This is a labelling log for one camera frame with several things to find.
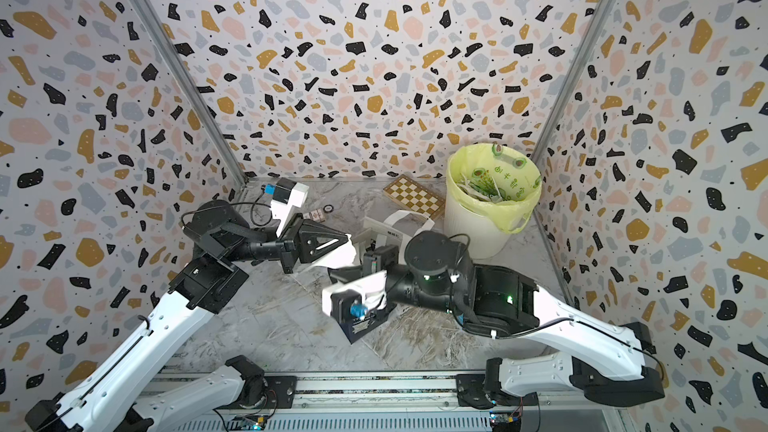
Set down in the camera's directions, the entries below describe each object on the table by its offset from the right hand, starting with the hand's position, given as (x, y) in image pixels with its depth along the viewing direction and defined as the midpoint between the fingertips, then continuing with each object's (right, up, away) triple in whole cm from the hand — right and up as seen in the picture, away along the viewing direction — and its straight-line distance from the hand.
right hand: (343, 258), depth 48 cm
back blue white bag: (+9, +3, +33) cm, 34 cm away
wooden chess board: (+14, +12, +65) cm, 68 cm away
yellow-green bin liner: (+39, +17, +47) cm, 64 cm away
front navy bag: (-3, -23, +28) cm, 37 cm away
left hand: (0, +2, +2) cm, 3 cm away
